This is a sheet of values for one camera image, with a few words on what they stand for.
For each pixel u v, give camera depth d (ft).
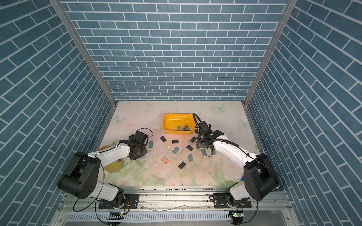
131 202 2.40
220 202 2.41
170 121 3.55
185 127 3.39
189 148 3.08
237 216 2.41
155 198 2.47
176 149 3.07
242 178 2.70
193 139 3.24
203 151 3.06
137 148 2.27
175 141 3.17
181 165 2.84
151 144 3.14
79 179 1.42
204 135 2.19
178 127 3.45
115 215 2.37
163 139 3.25
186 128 3.36
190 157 2.98
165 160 2.91
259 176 1.40
